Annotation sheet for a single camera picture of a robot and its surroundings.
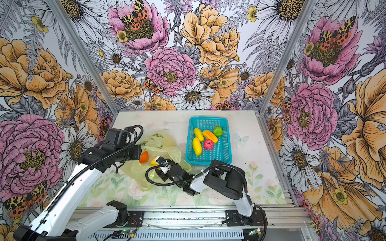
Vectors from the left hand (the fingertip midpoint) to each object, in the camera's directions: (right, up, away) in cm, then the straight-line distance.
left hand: (139, 156), depth 74 cm
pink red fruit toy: (+35, +3, +22) cm, 42 cm away
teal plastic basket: (+44, -1, +25) cm, 51 cm away
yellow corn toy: (+29, +9, +29) cm, 42 cm away
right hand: (+7, -7, +10) cm, 14 cm away
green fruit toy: (+42, +11, +28) cm, 52 cm away
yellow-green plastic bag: (+9, +5, +7) cm, 13 cm away
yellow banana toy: (+28, +1, +23) cm, 36 cm away
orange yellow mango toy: (+36, +8, +28) cm, 47 cm away
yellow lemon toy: (+7, -3, -2) cm, 8 cm away
